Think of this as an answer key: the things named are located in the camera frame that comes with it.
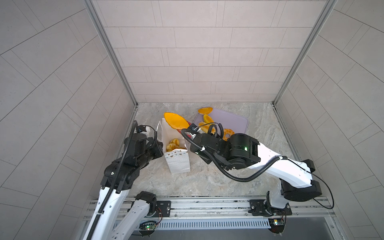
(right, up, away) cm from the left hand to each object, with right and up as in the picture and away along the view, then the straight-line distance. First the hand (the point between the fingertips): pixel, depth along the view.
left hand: (167, 142), depth 66 cm
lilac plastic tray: (+14, +10, +40) cm, 43 cm away
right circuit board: (+51, -38, +2) cm, 63 cm away
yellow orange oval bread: (+20, +9, +36) cm, 43 cm away
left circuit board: (-8, -36, -2) cm, 37 cm away
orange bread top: (+19, +16, +42) cm, 48 cm away
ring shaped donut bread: (+32, +1, +32) cm, 46 cm away
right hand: (+16, 0, -6) cm, 17 cm away
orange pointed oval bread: (+4, +10, -2) cm, 11 cm away
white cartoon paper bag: (+4, -10, +5) cm, 12 cm away
